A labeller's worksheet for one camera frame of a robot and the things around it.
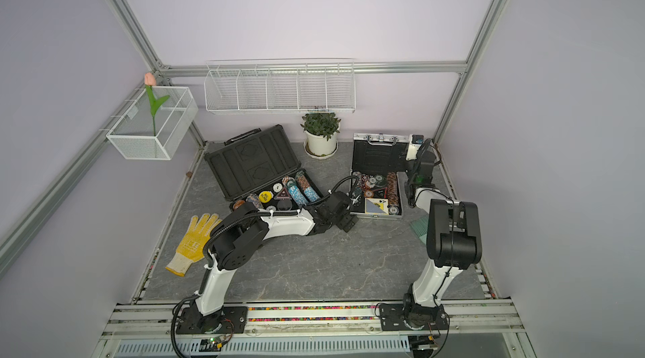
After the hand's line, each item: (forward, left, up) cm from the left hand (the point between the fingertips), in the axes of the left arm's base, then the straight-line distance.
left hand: (346, 207), depth 95 cm
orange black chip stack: (+4, -19, +1) cm, 20 cm away
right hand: (+16, -23, +15) cm, 32 cm away
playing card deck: (0, -12, 0) cm, 12 cm away
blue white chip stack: (+7, +14, +3) cm, 16 cm away
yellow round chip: (+7, +31, +1) cm, 32 cm away
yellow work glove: (-9, +56, -3) cm, 57 cm away
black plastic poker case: (+19, +34, +5) cm, 39 cm away
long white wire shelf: (+42, +23, +27) cm, 55 cm away
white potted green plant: (+30, +8, +14) cm, 34 cm away
